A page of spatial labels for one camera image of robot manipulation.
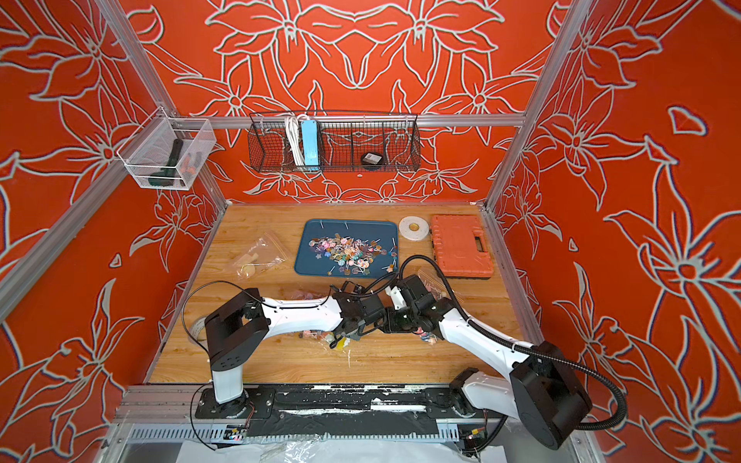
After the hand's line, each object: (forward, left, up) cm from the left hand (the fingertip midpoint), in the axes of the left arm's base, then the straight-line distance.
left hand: (352, 325), depth 87 cm
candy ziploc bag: (+23, +34, +2) cm, 41 cm away
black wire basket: (+52, +7, +32) cm, 62 cm away
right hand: (-1, -8, +7) cm, 11 cm away
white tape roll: (+40, -20, +2) cm, 45 cm away
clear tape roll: (-5, +47, +2) cm, 47 cm away
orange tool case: (+28, -35, +6) cm, 46 cm away
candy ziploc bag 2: (-4, +10, +2) cm, 11 cm away
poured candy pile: (+24, +2, +3) cm, 24 cm away
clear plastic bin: (+39, +63, +33) cm, 81 cm away
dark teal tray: (+38, -3, +1) cm, 39 cm away
